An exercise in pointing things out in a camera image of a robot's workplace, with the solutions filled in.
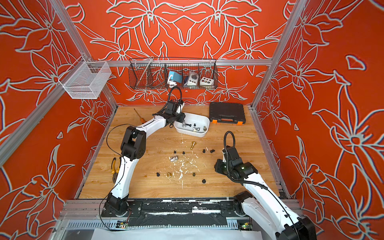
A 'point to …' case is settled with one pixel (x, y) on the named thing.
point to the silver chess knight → (173, 159)
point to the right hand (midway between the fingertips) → (212, 166)
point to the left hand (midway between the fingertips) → (183, 113)
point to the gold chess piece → (204, 128)
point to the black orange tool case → (227, 113)
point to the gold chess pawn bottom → (169, 174)
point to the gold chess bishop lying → (193, 143)
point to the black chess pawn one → (204, 151)
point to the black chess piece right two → (212, 151)
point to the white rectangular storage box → (195, 125)
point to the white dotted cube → (206, 81)
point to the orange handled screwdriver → (142, 120)
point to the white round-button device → (192, 79)
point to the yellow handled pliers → (115, 172)
